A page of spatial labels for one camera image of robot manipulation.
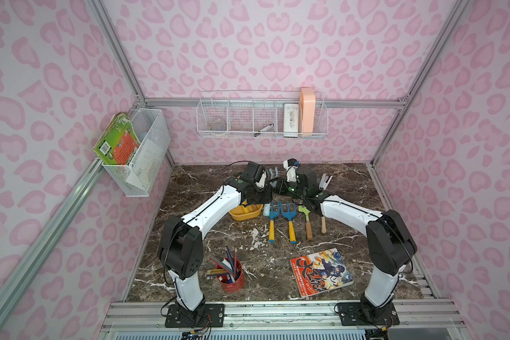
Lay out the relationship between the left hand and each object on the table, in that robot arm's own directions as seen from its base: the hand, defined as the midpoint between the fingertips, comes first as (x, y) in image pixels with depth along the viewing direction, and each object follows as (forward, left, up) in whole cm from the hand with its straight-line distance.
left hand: (272, 194), depth 87 cm
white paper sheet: (+8, +50, +9) cm, 52 cm away
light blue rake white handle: (0, 0, +9) cm, 9 cm away
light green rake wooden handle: (-7, -17, -15) cm, 23 cm away
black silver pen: (+29, +2, +11) cm, 31 cm away
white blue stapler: (+19, -28, -14) cm, 37 cm away
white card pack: (+27, -9, +17) cm, 33 cm away
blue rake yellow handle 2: (-1, -9, -16) cm, 18 cm away
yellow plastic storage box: (0, +12, -14) cm, 19 cm away
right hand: (+4, +2, +3) cm, 5 cm away
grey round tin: (+30, +24, +12) cm, 40 cm away
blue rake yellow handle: (0, -1, -16) cm, 16 cm away
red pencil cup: (-28, +16, -11) cm, 34 cm away
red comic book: (-26, -18, -15) cm, 35 cm away
